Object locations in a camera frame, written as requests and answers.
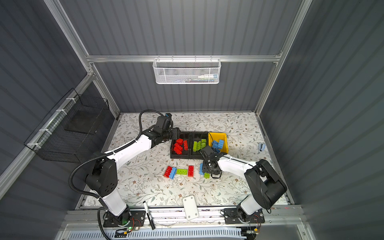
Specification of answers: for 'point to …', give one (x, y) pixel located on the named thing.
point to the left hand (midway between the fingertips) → (179, 132)
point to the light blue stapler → (261, 146)
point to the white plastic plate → (190, 207)
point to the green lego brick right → (194, 146)
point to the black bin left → (185, 154)
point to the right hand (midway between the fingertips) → (208, 169)
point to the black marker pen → (151, 223)
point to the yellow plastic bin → (217, 136)
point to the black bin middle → (194, 136)
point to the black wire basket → (70, 131)
